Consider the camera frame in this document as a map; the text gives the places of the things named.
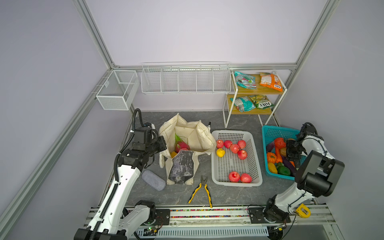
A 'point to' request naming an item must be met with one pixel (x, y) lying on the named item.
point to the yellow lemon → (220, 152)
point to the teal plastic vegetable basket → (269, 133)
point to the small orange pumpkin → (271, 157)
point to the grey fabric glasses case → (153, 180)
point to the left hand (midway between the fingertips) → (165, 143)
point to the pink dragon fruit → (180, 144)
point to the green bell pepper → (282, 169)
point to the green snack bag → (261, 101)
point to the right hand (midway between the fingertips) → (288, 150)
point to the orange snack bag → (271, 81)
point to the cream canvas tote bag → (198, 135)
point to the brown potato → (283, 151)
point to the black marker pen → (209, 124)
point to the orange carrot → (279, 157)
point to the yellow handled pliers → (203, 183)
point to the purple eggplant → (271, 146)
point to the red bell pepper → (279, 143)
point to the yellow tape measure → (303, 211)
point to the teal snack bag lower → (244, 104)
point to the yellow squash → (272, 168)
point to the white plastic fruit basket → (230, 170)
